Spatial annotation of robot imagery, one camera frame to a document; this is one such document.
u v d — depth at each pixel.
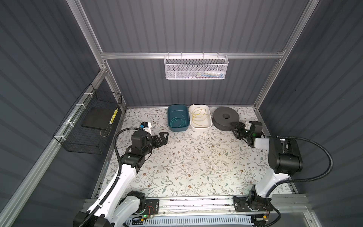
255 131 0.77
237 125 0.91
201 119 1.10
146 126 0.69
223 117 1.08
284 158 0.56
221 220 0.71
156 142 0.69
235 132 0.94
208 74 0.93
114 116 0.79
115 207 0.45
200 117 1.09
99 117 0.76
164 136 0.70
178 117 1.08
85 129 0.72
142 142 0.59
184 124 1.07
